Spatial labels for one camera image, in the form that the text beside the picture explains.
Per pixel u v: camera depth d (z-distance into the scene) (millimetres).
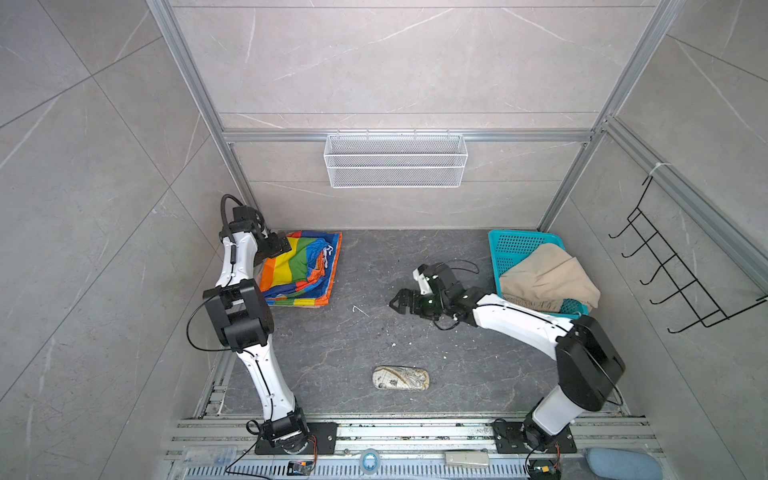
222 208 715
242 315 562
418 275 805
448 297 660
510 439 725
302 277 979
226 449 711
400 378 798
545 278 958
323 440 732
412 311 746
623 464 694
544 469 702
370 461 704
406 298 762
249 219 756
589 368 470
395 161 1004
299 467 707
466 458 674
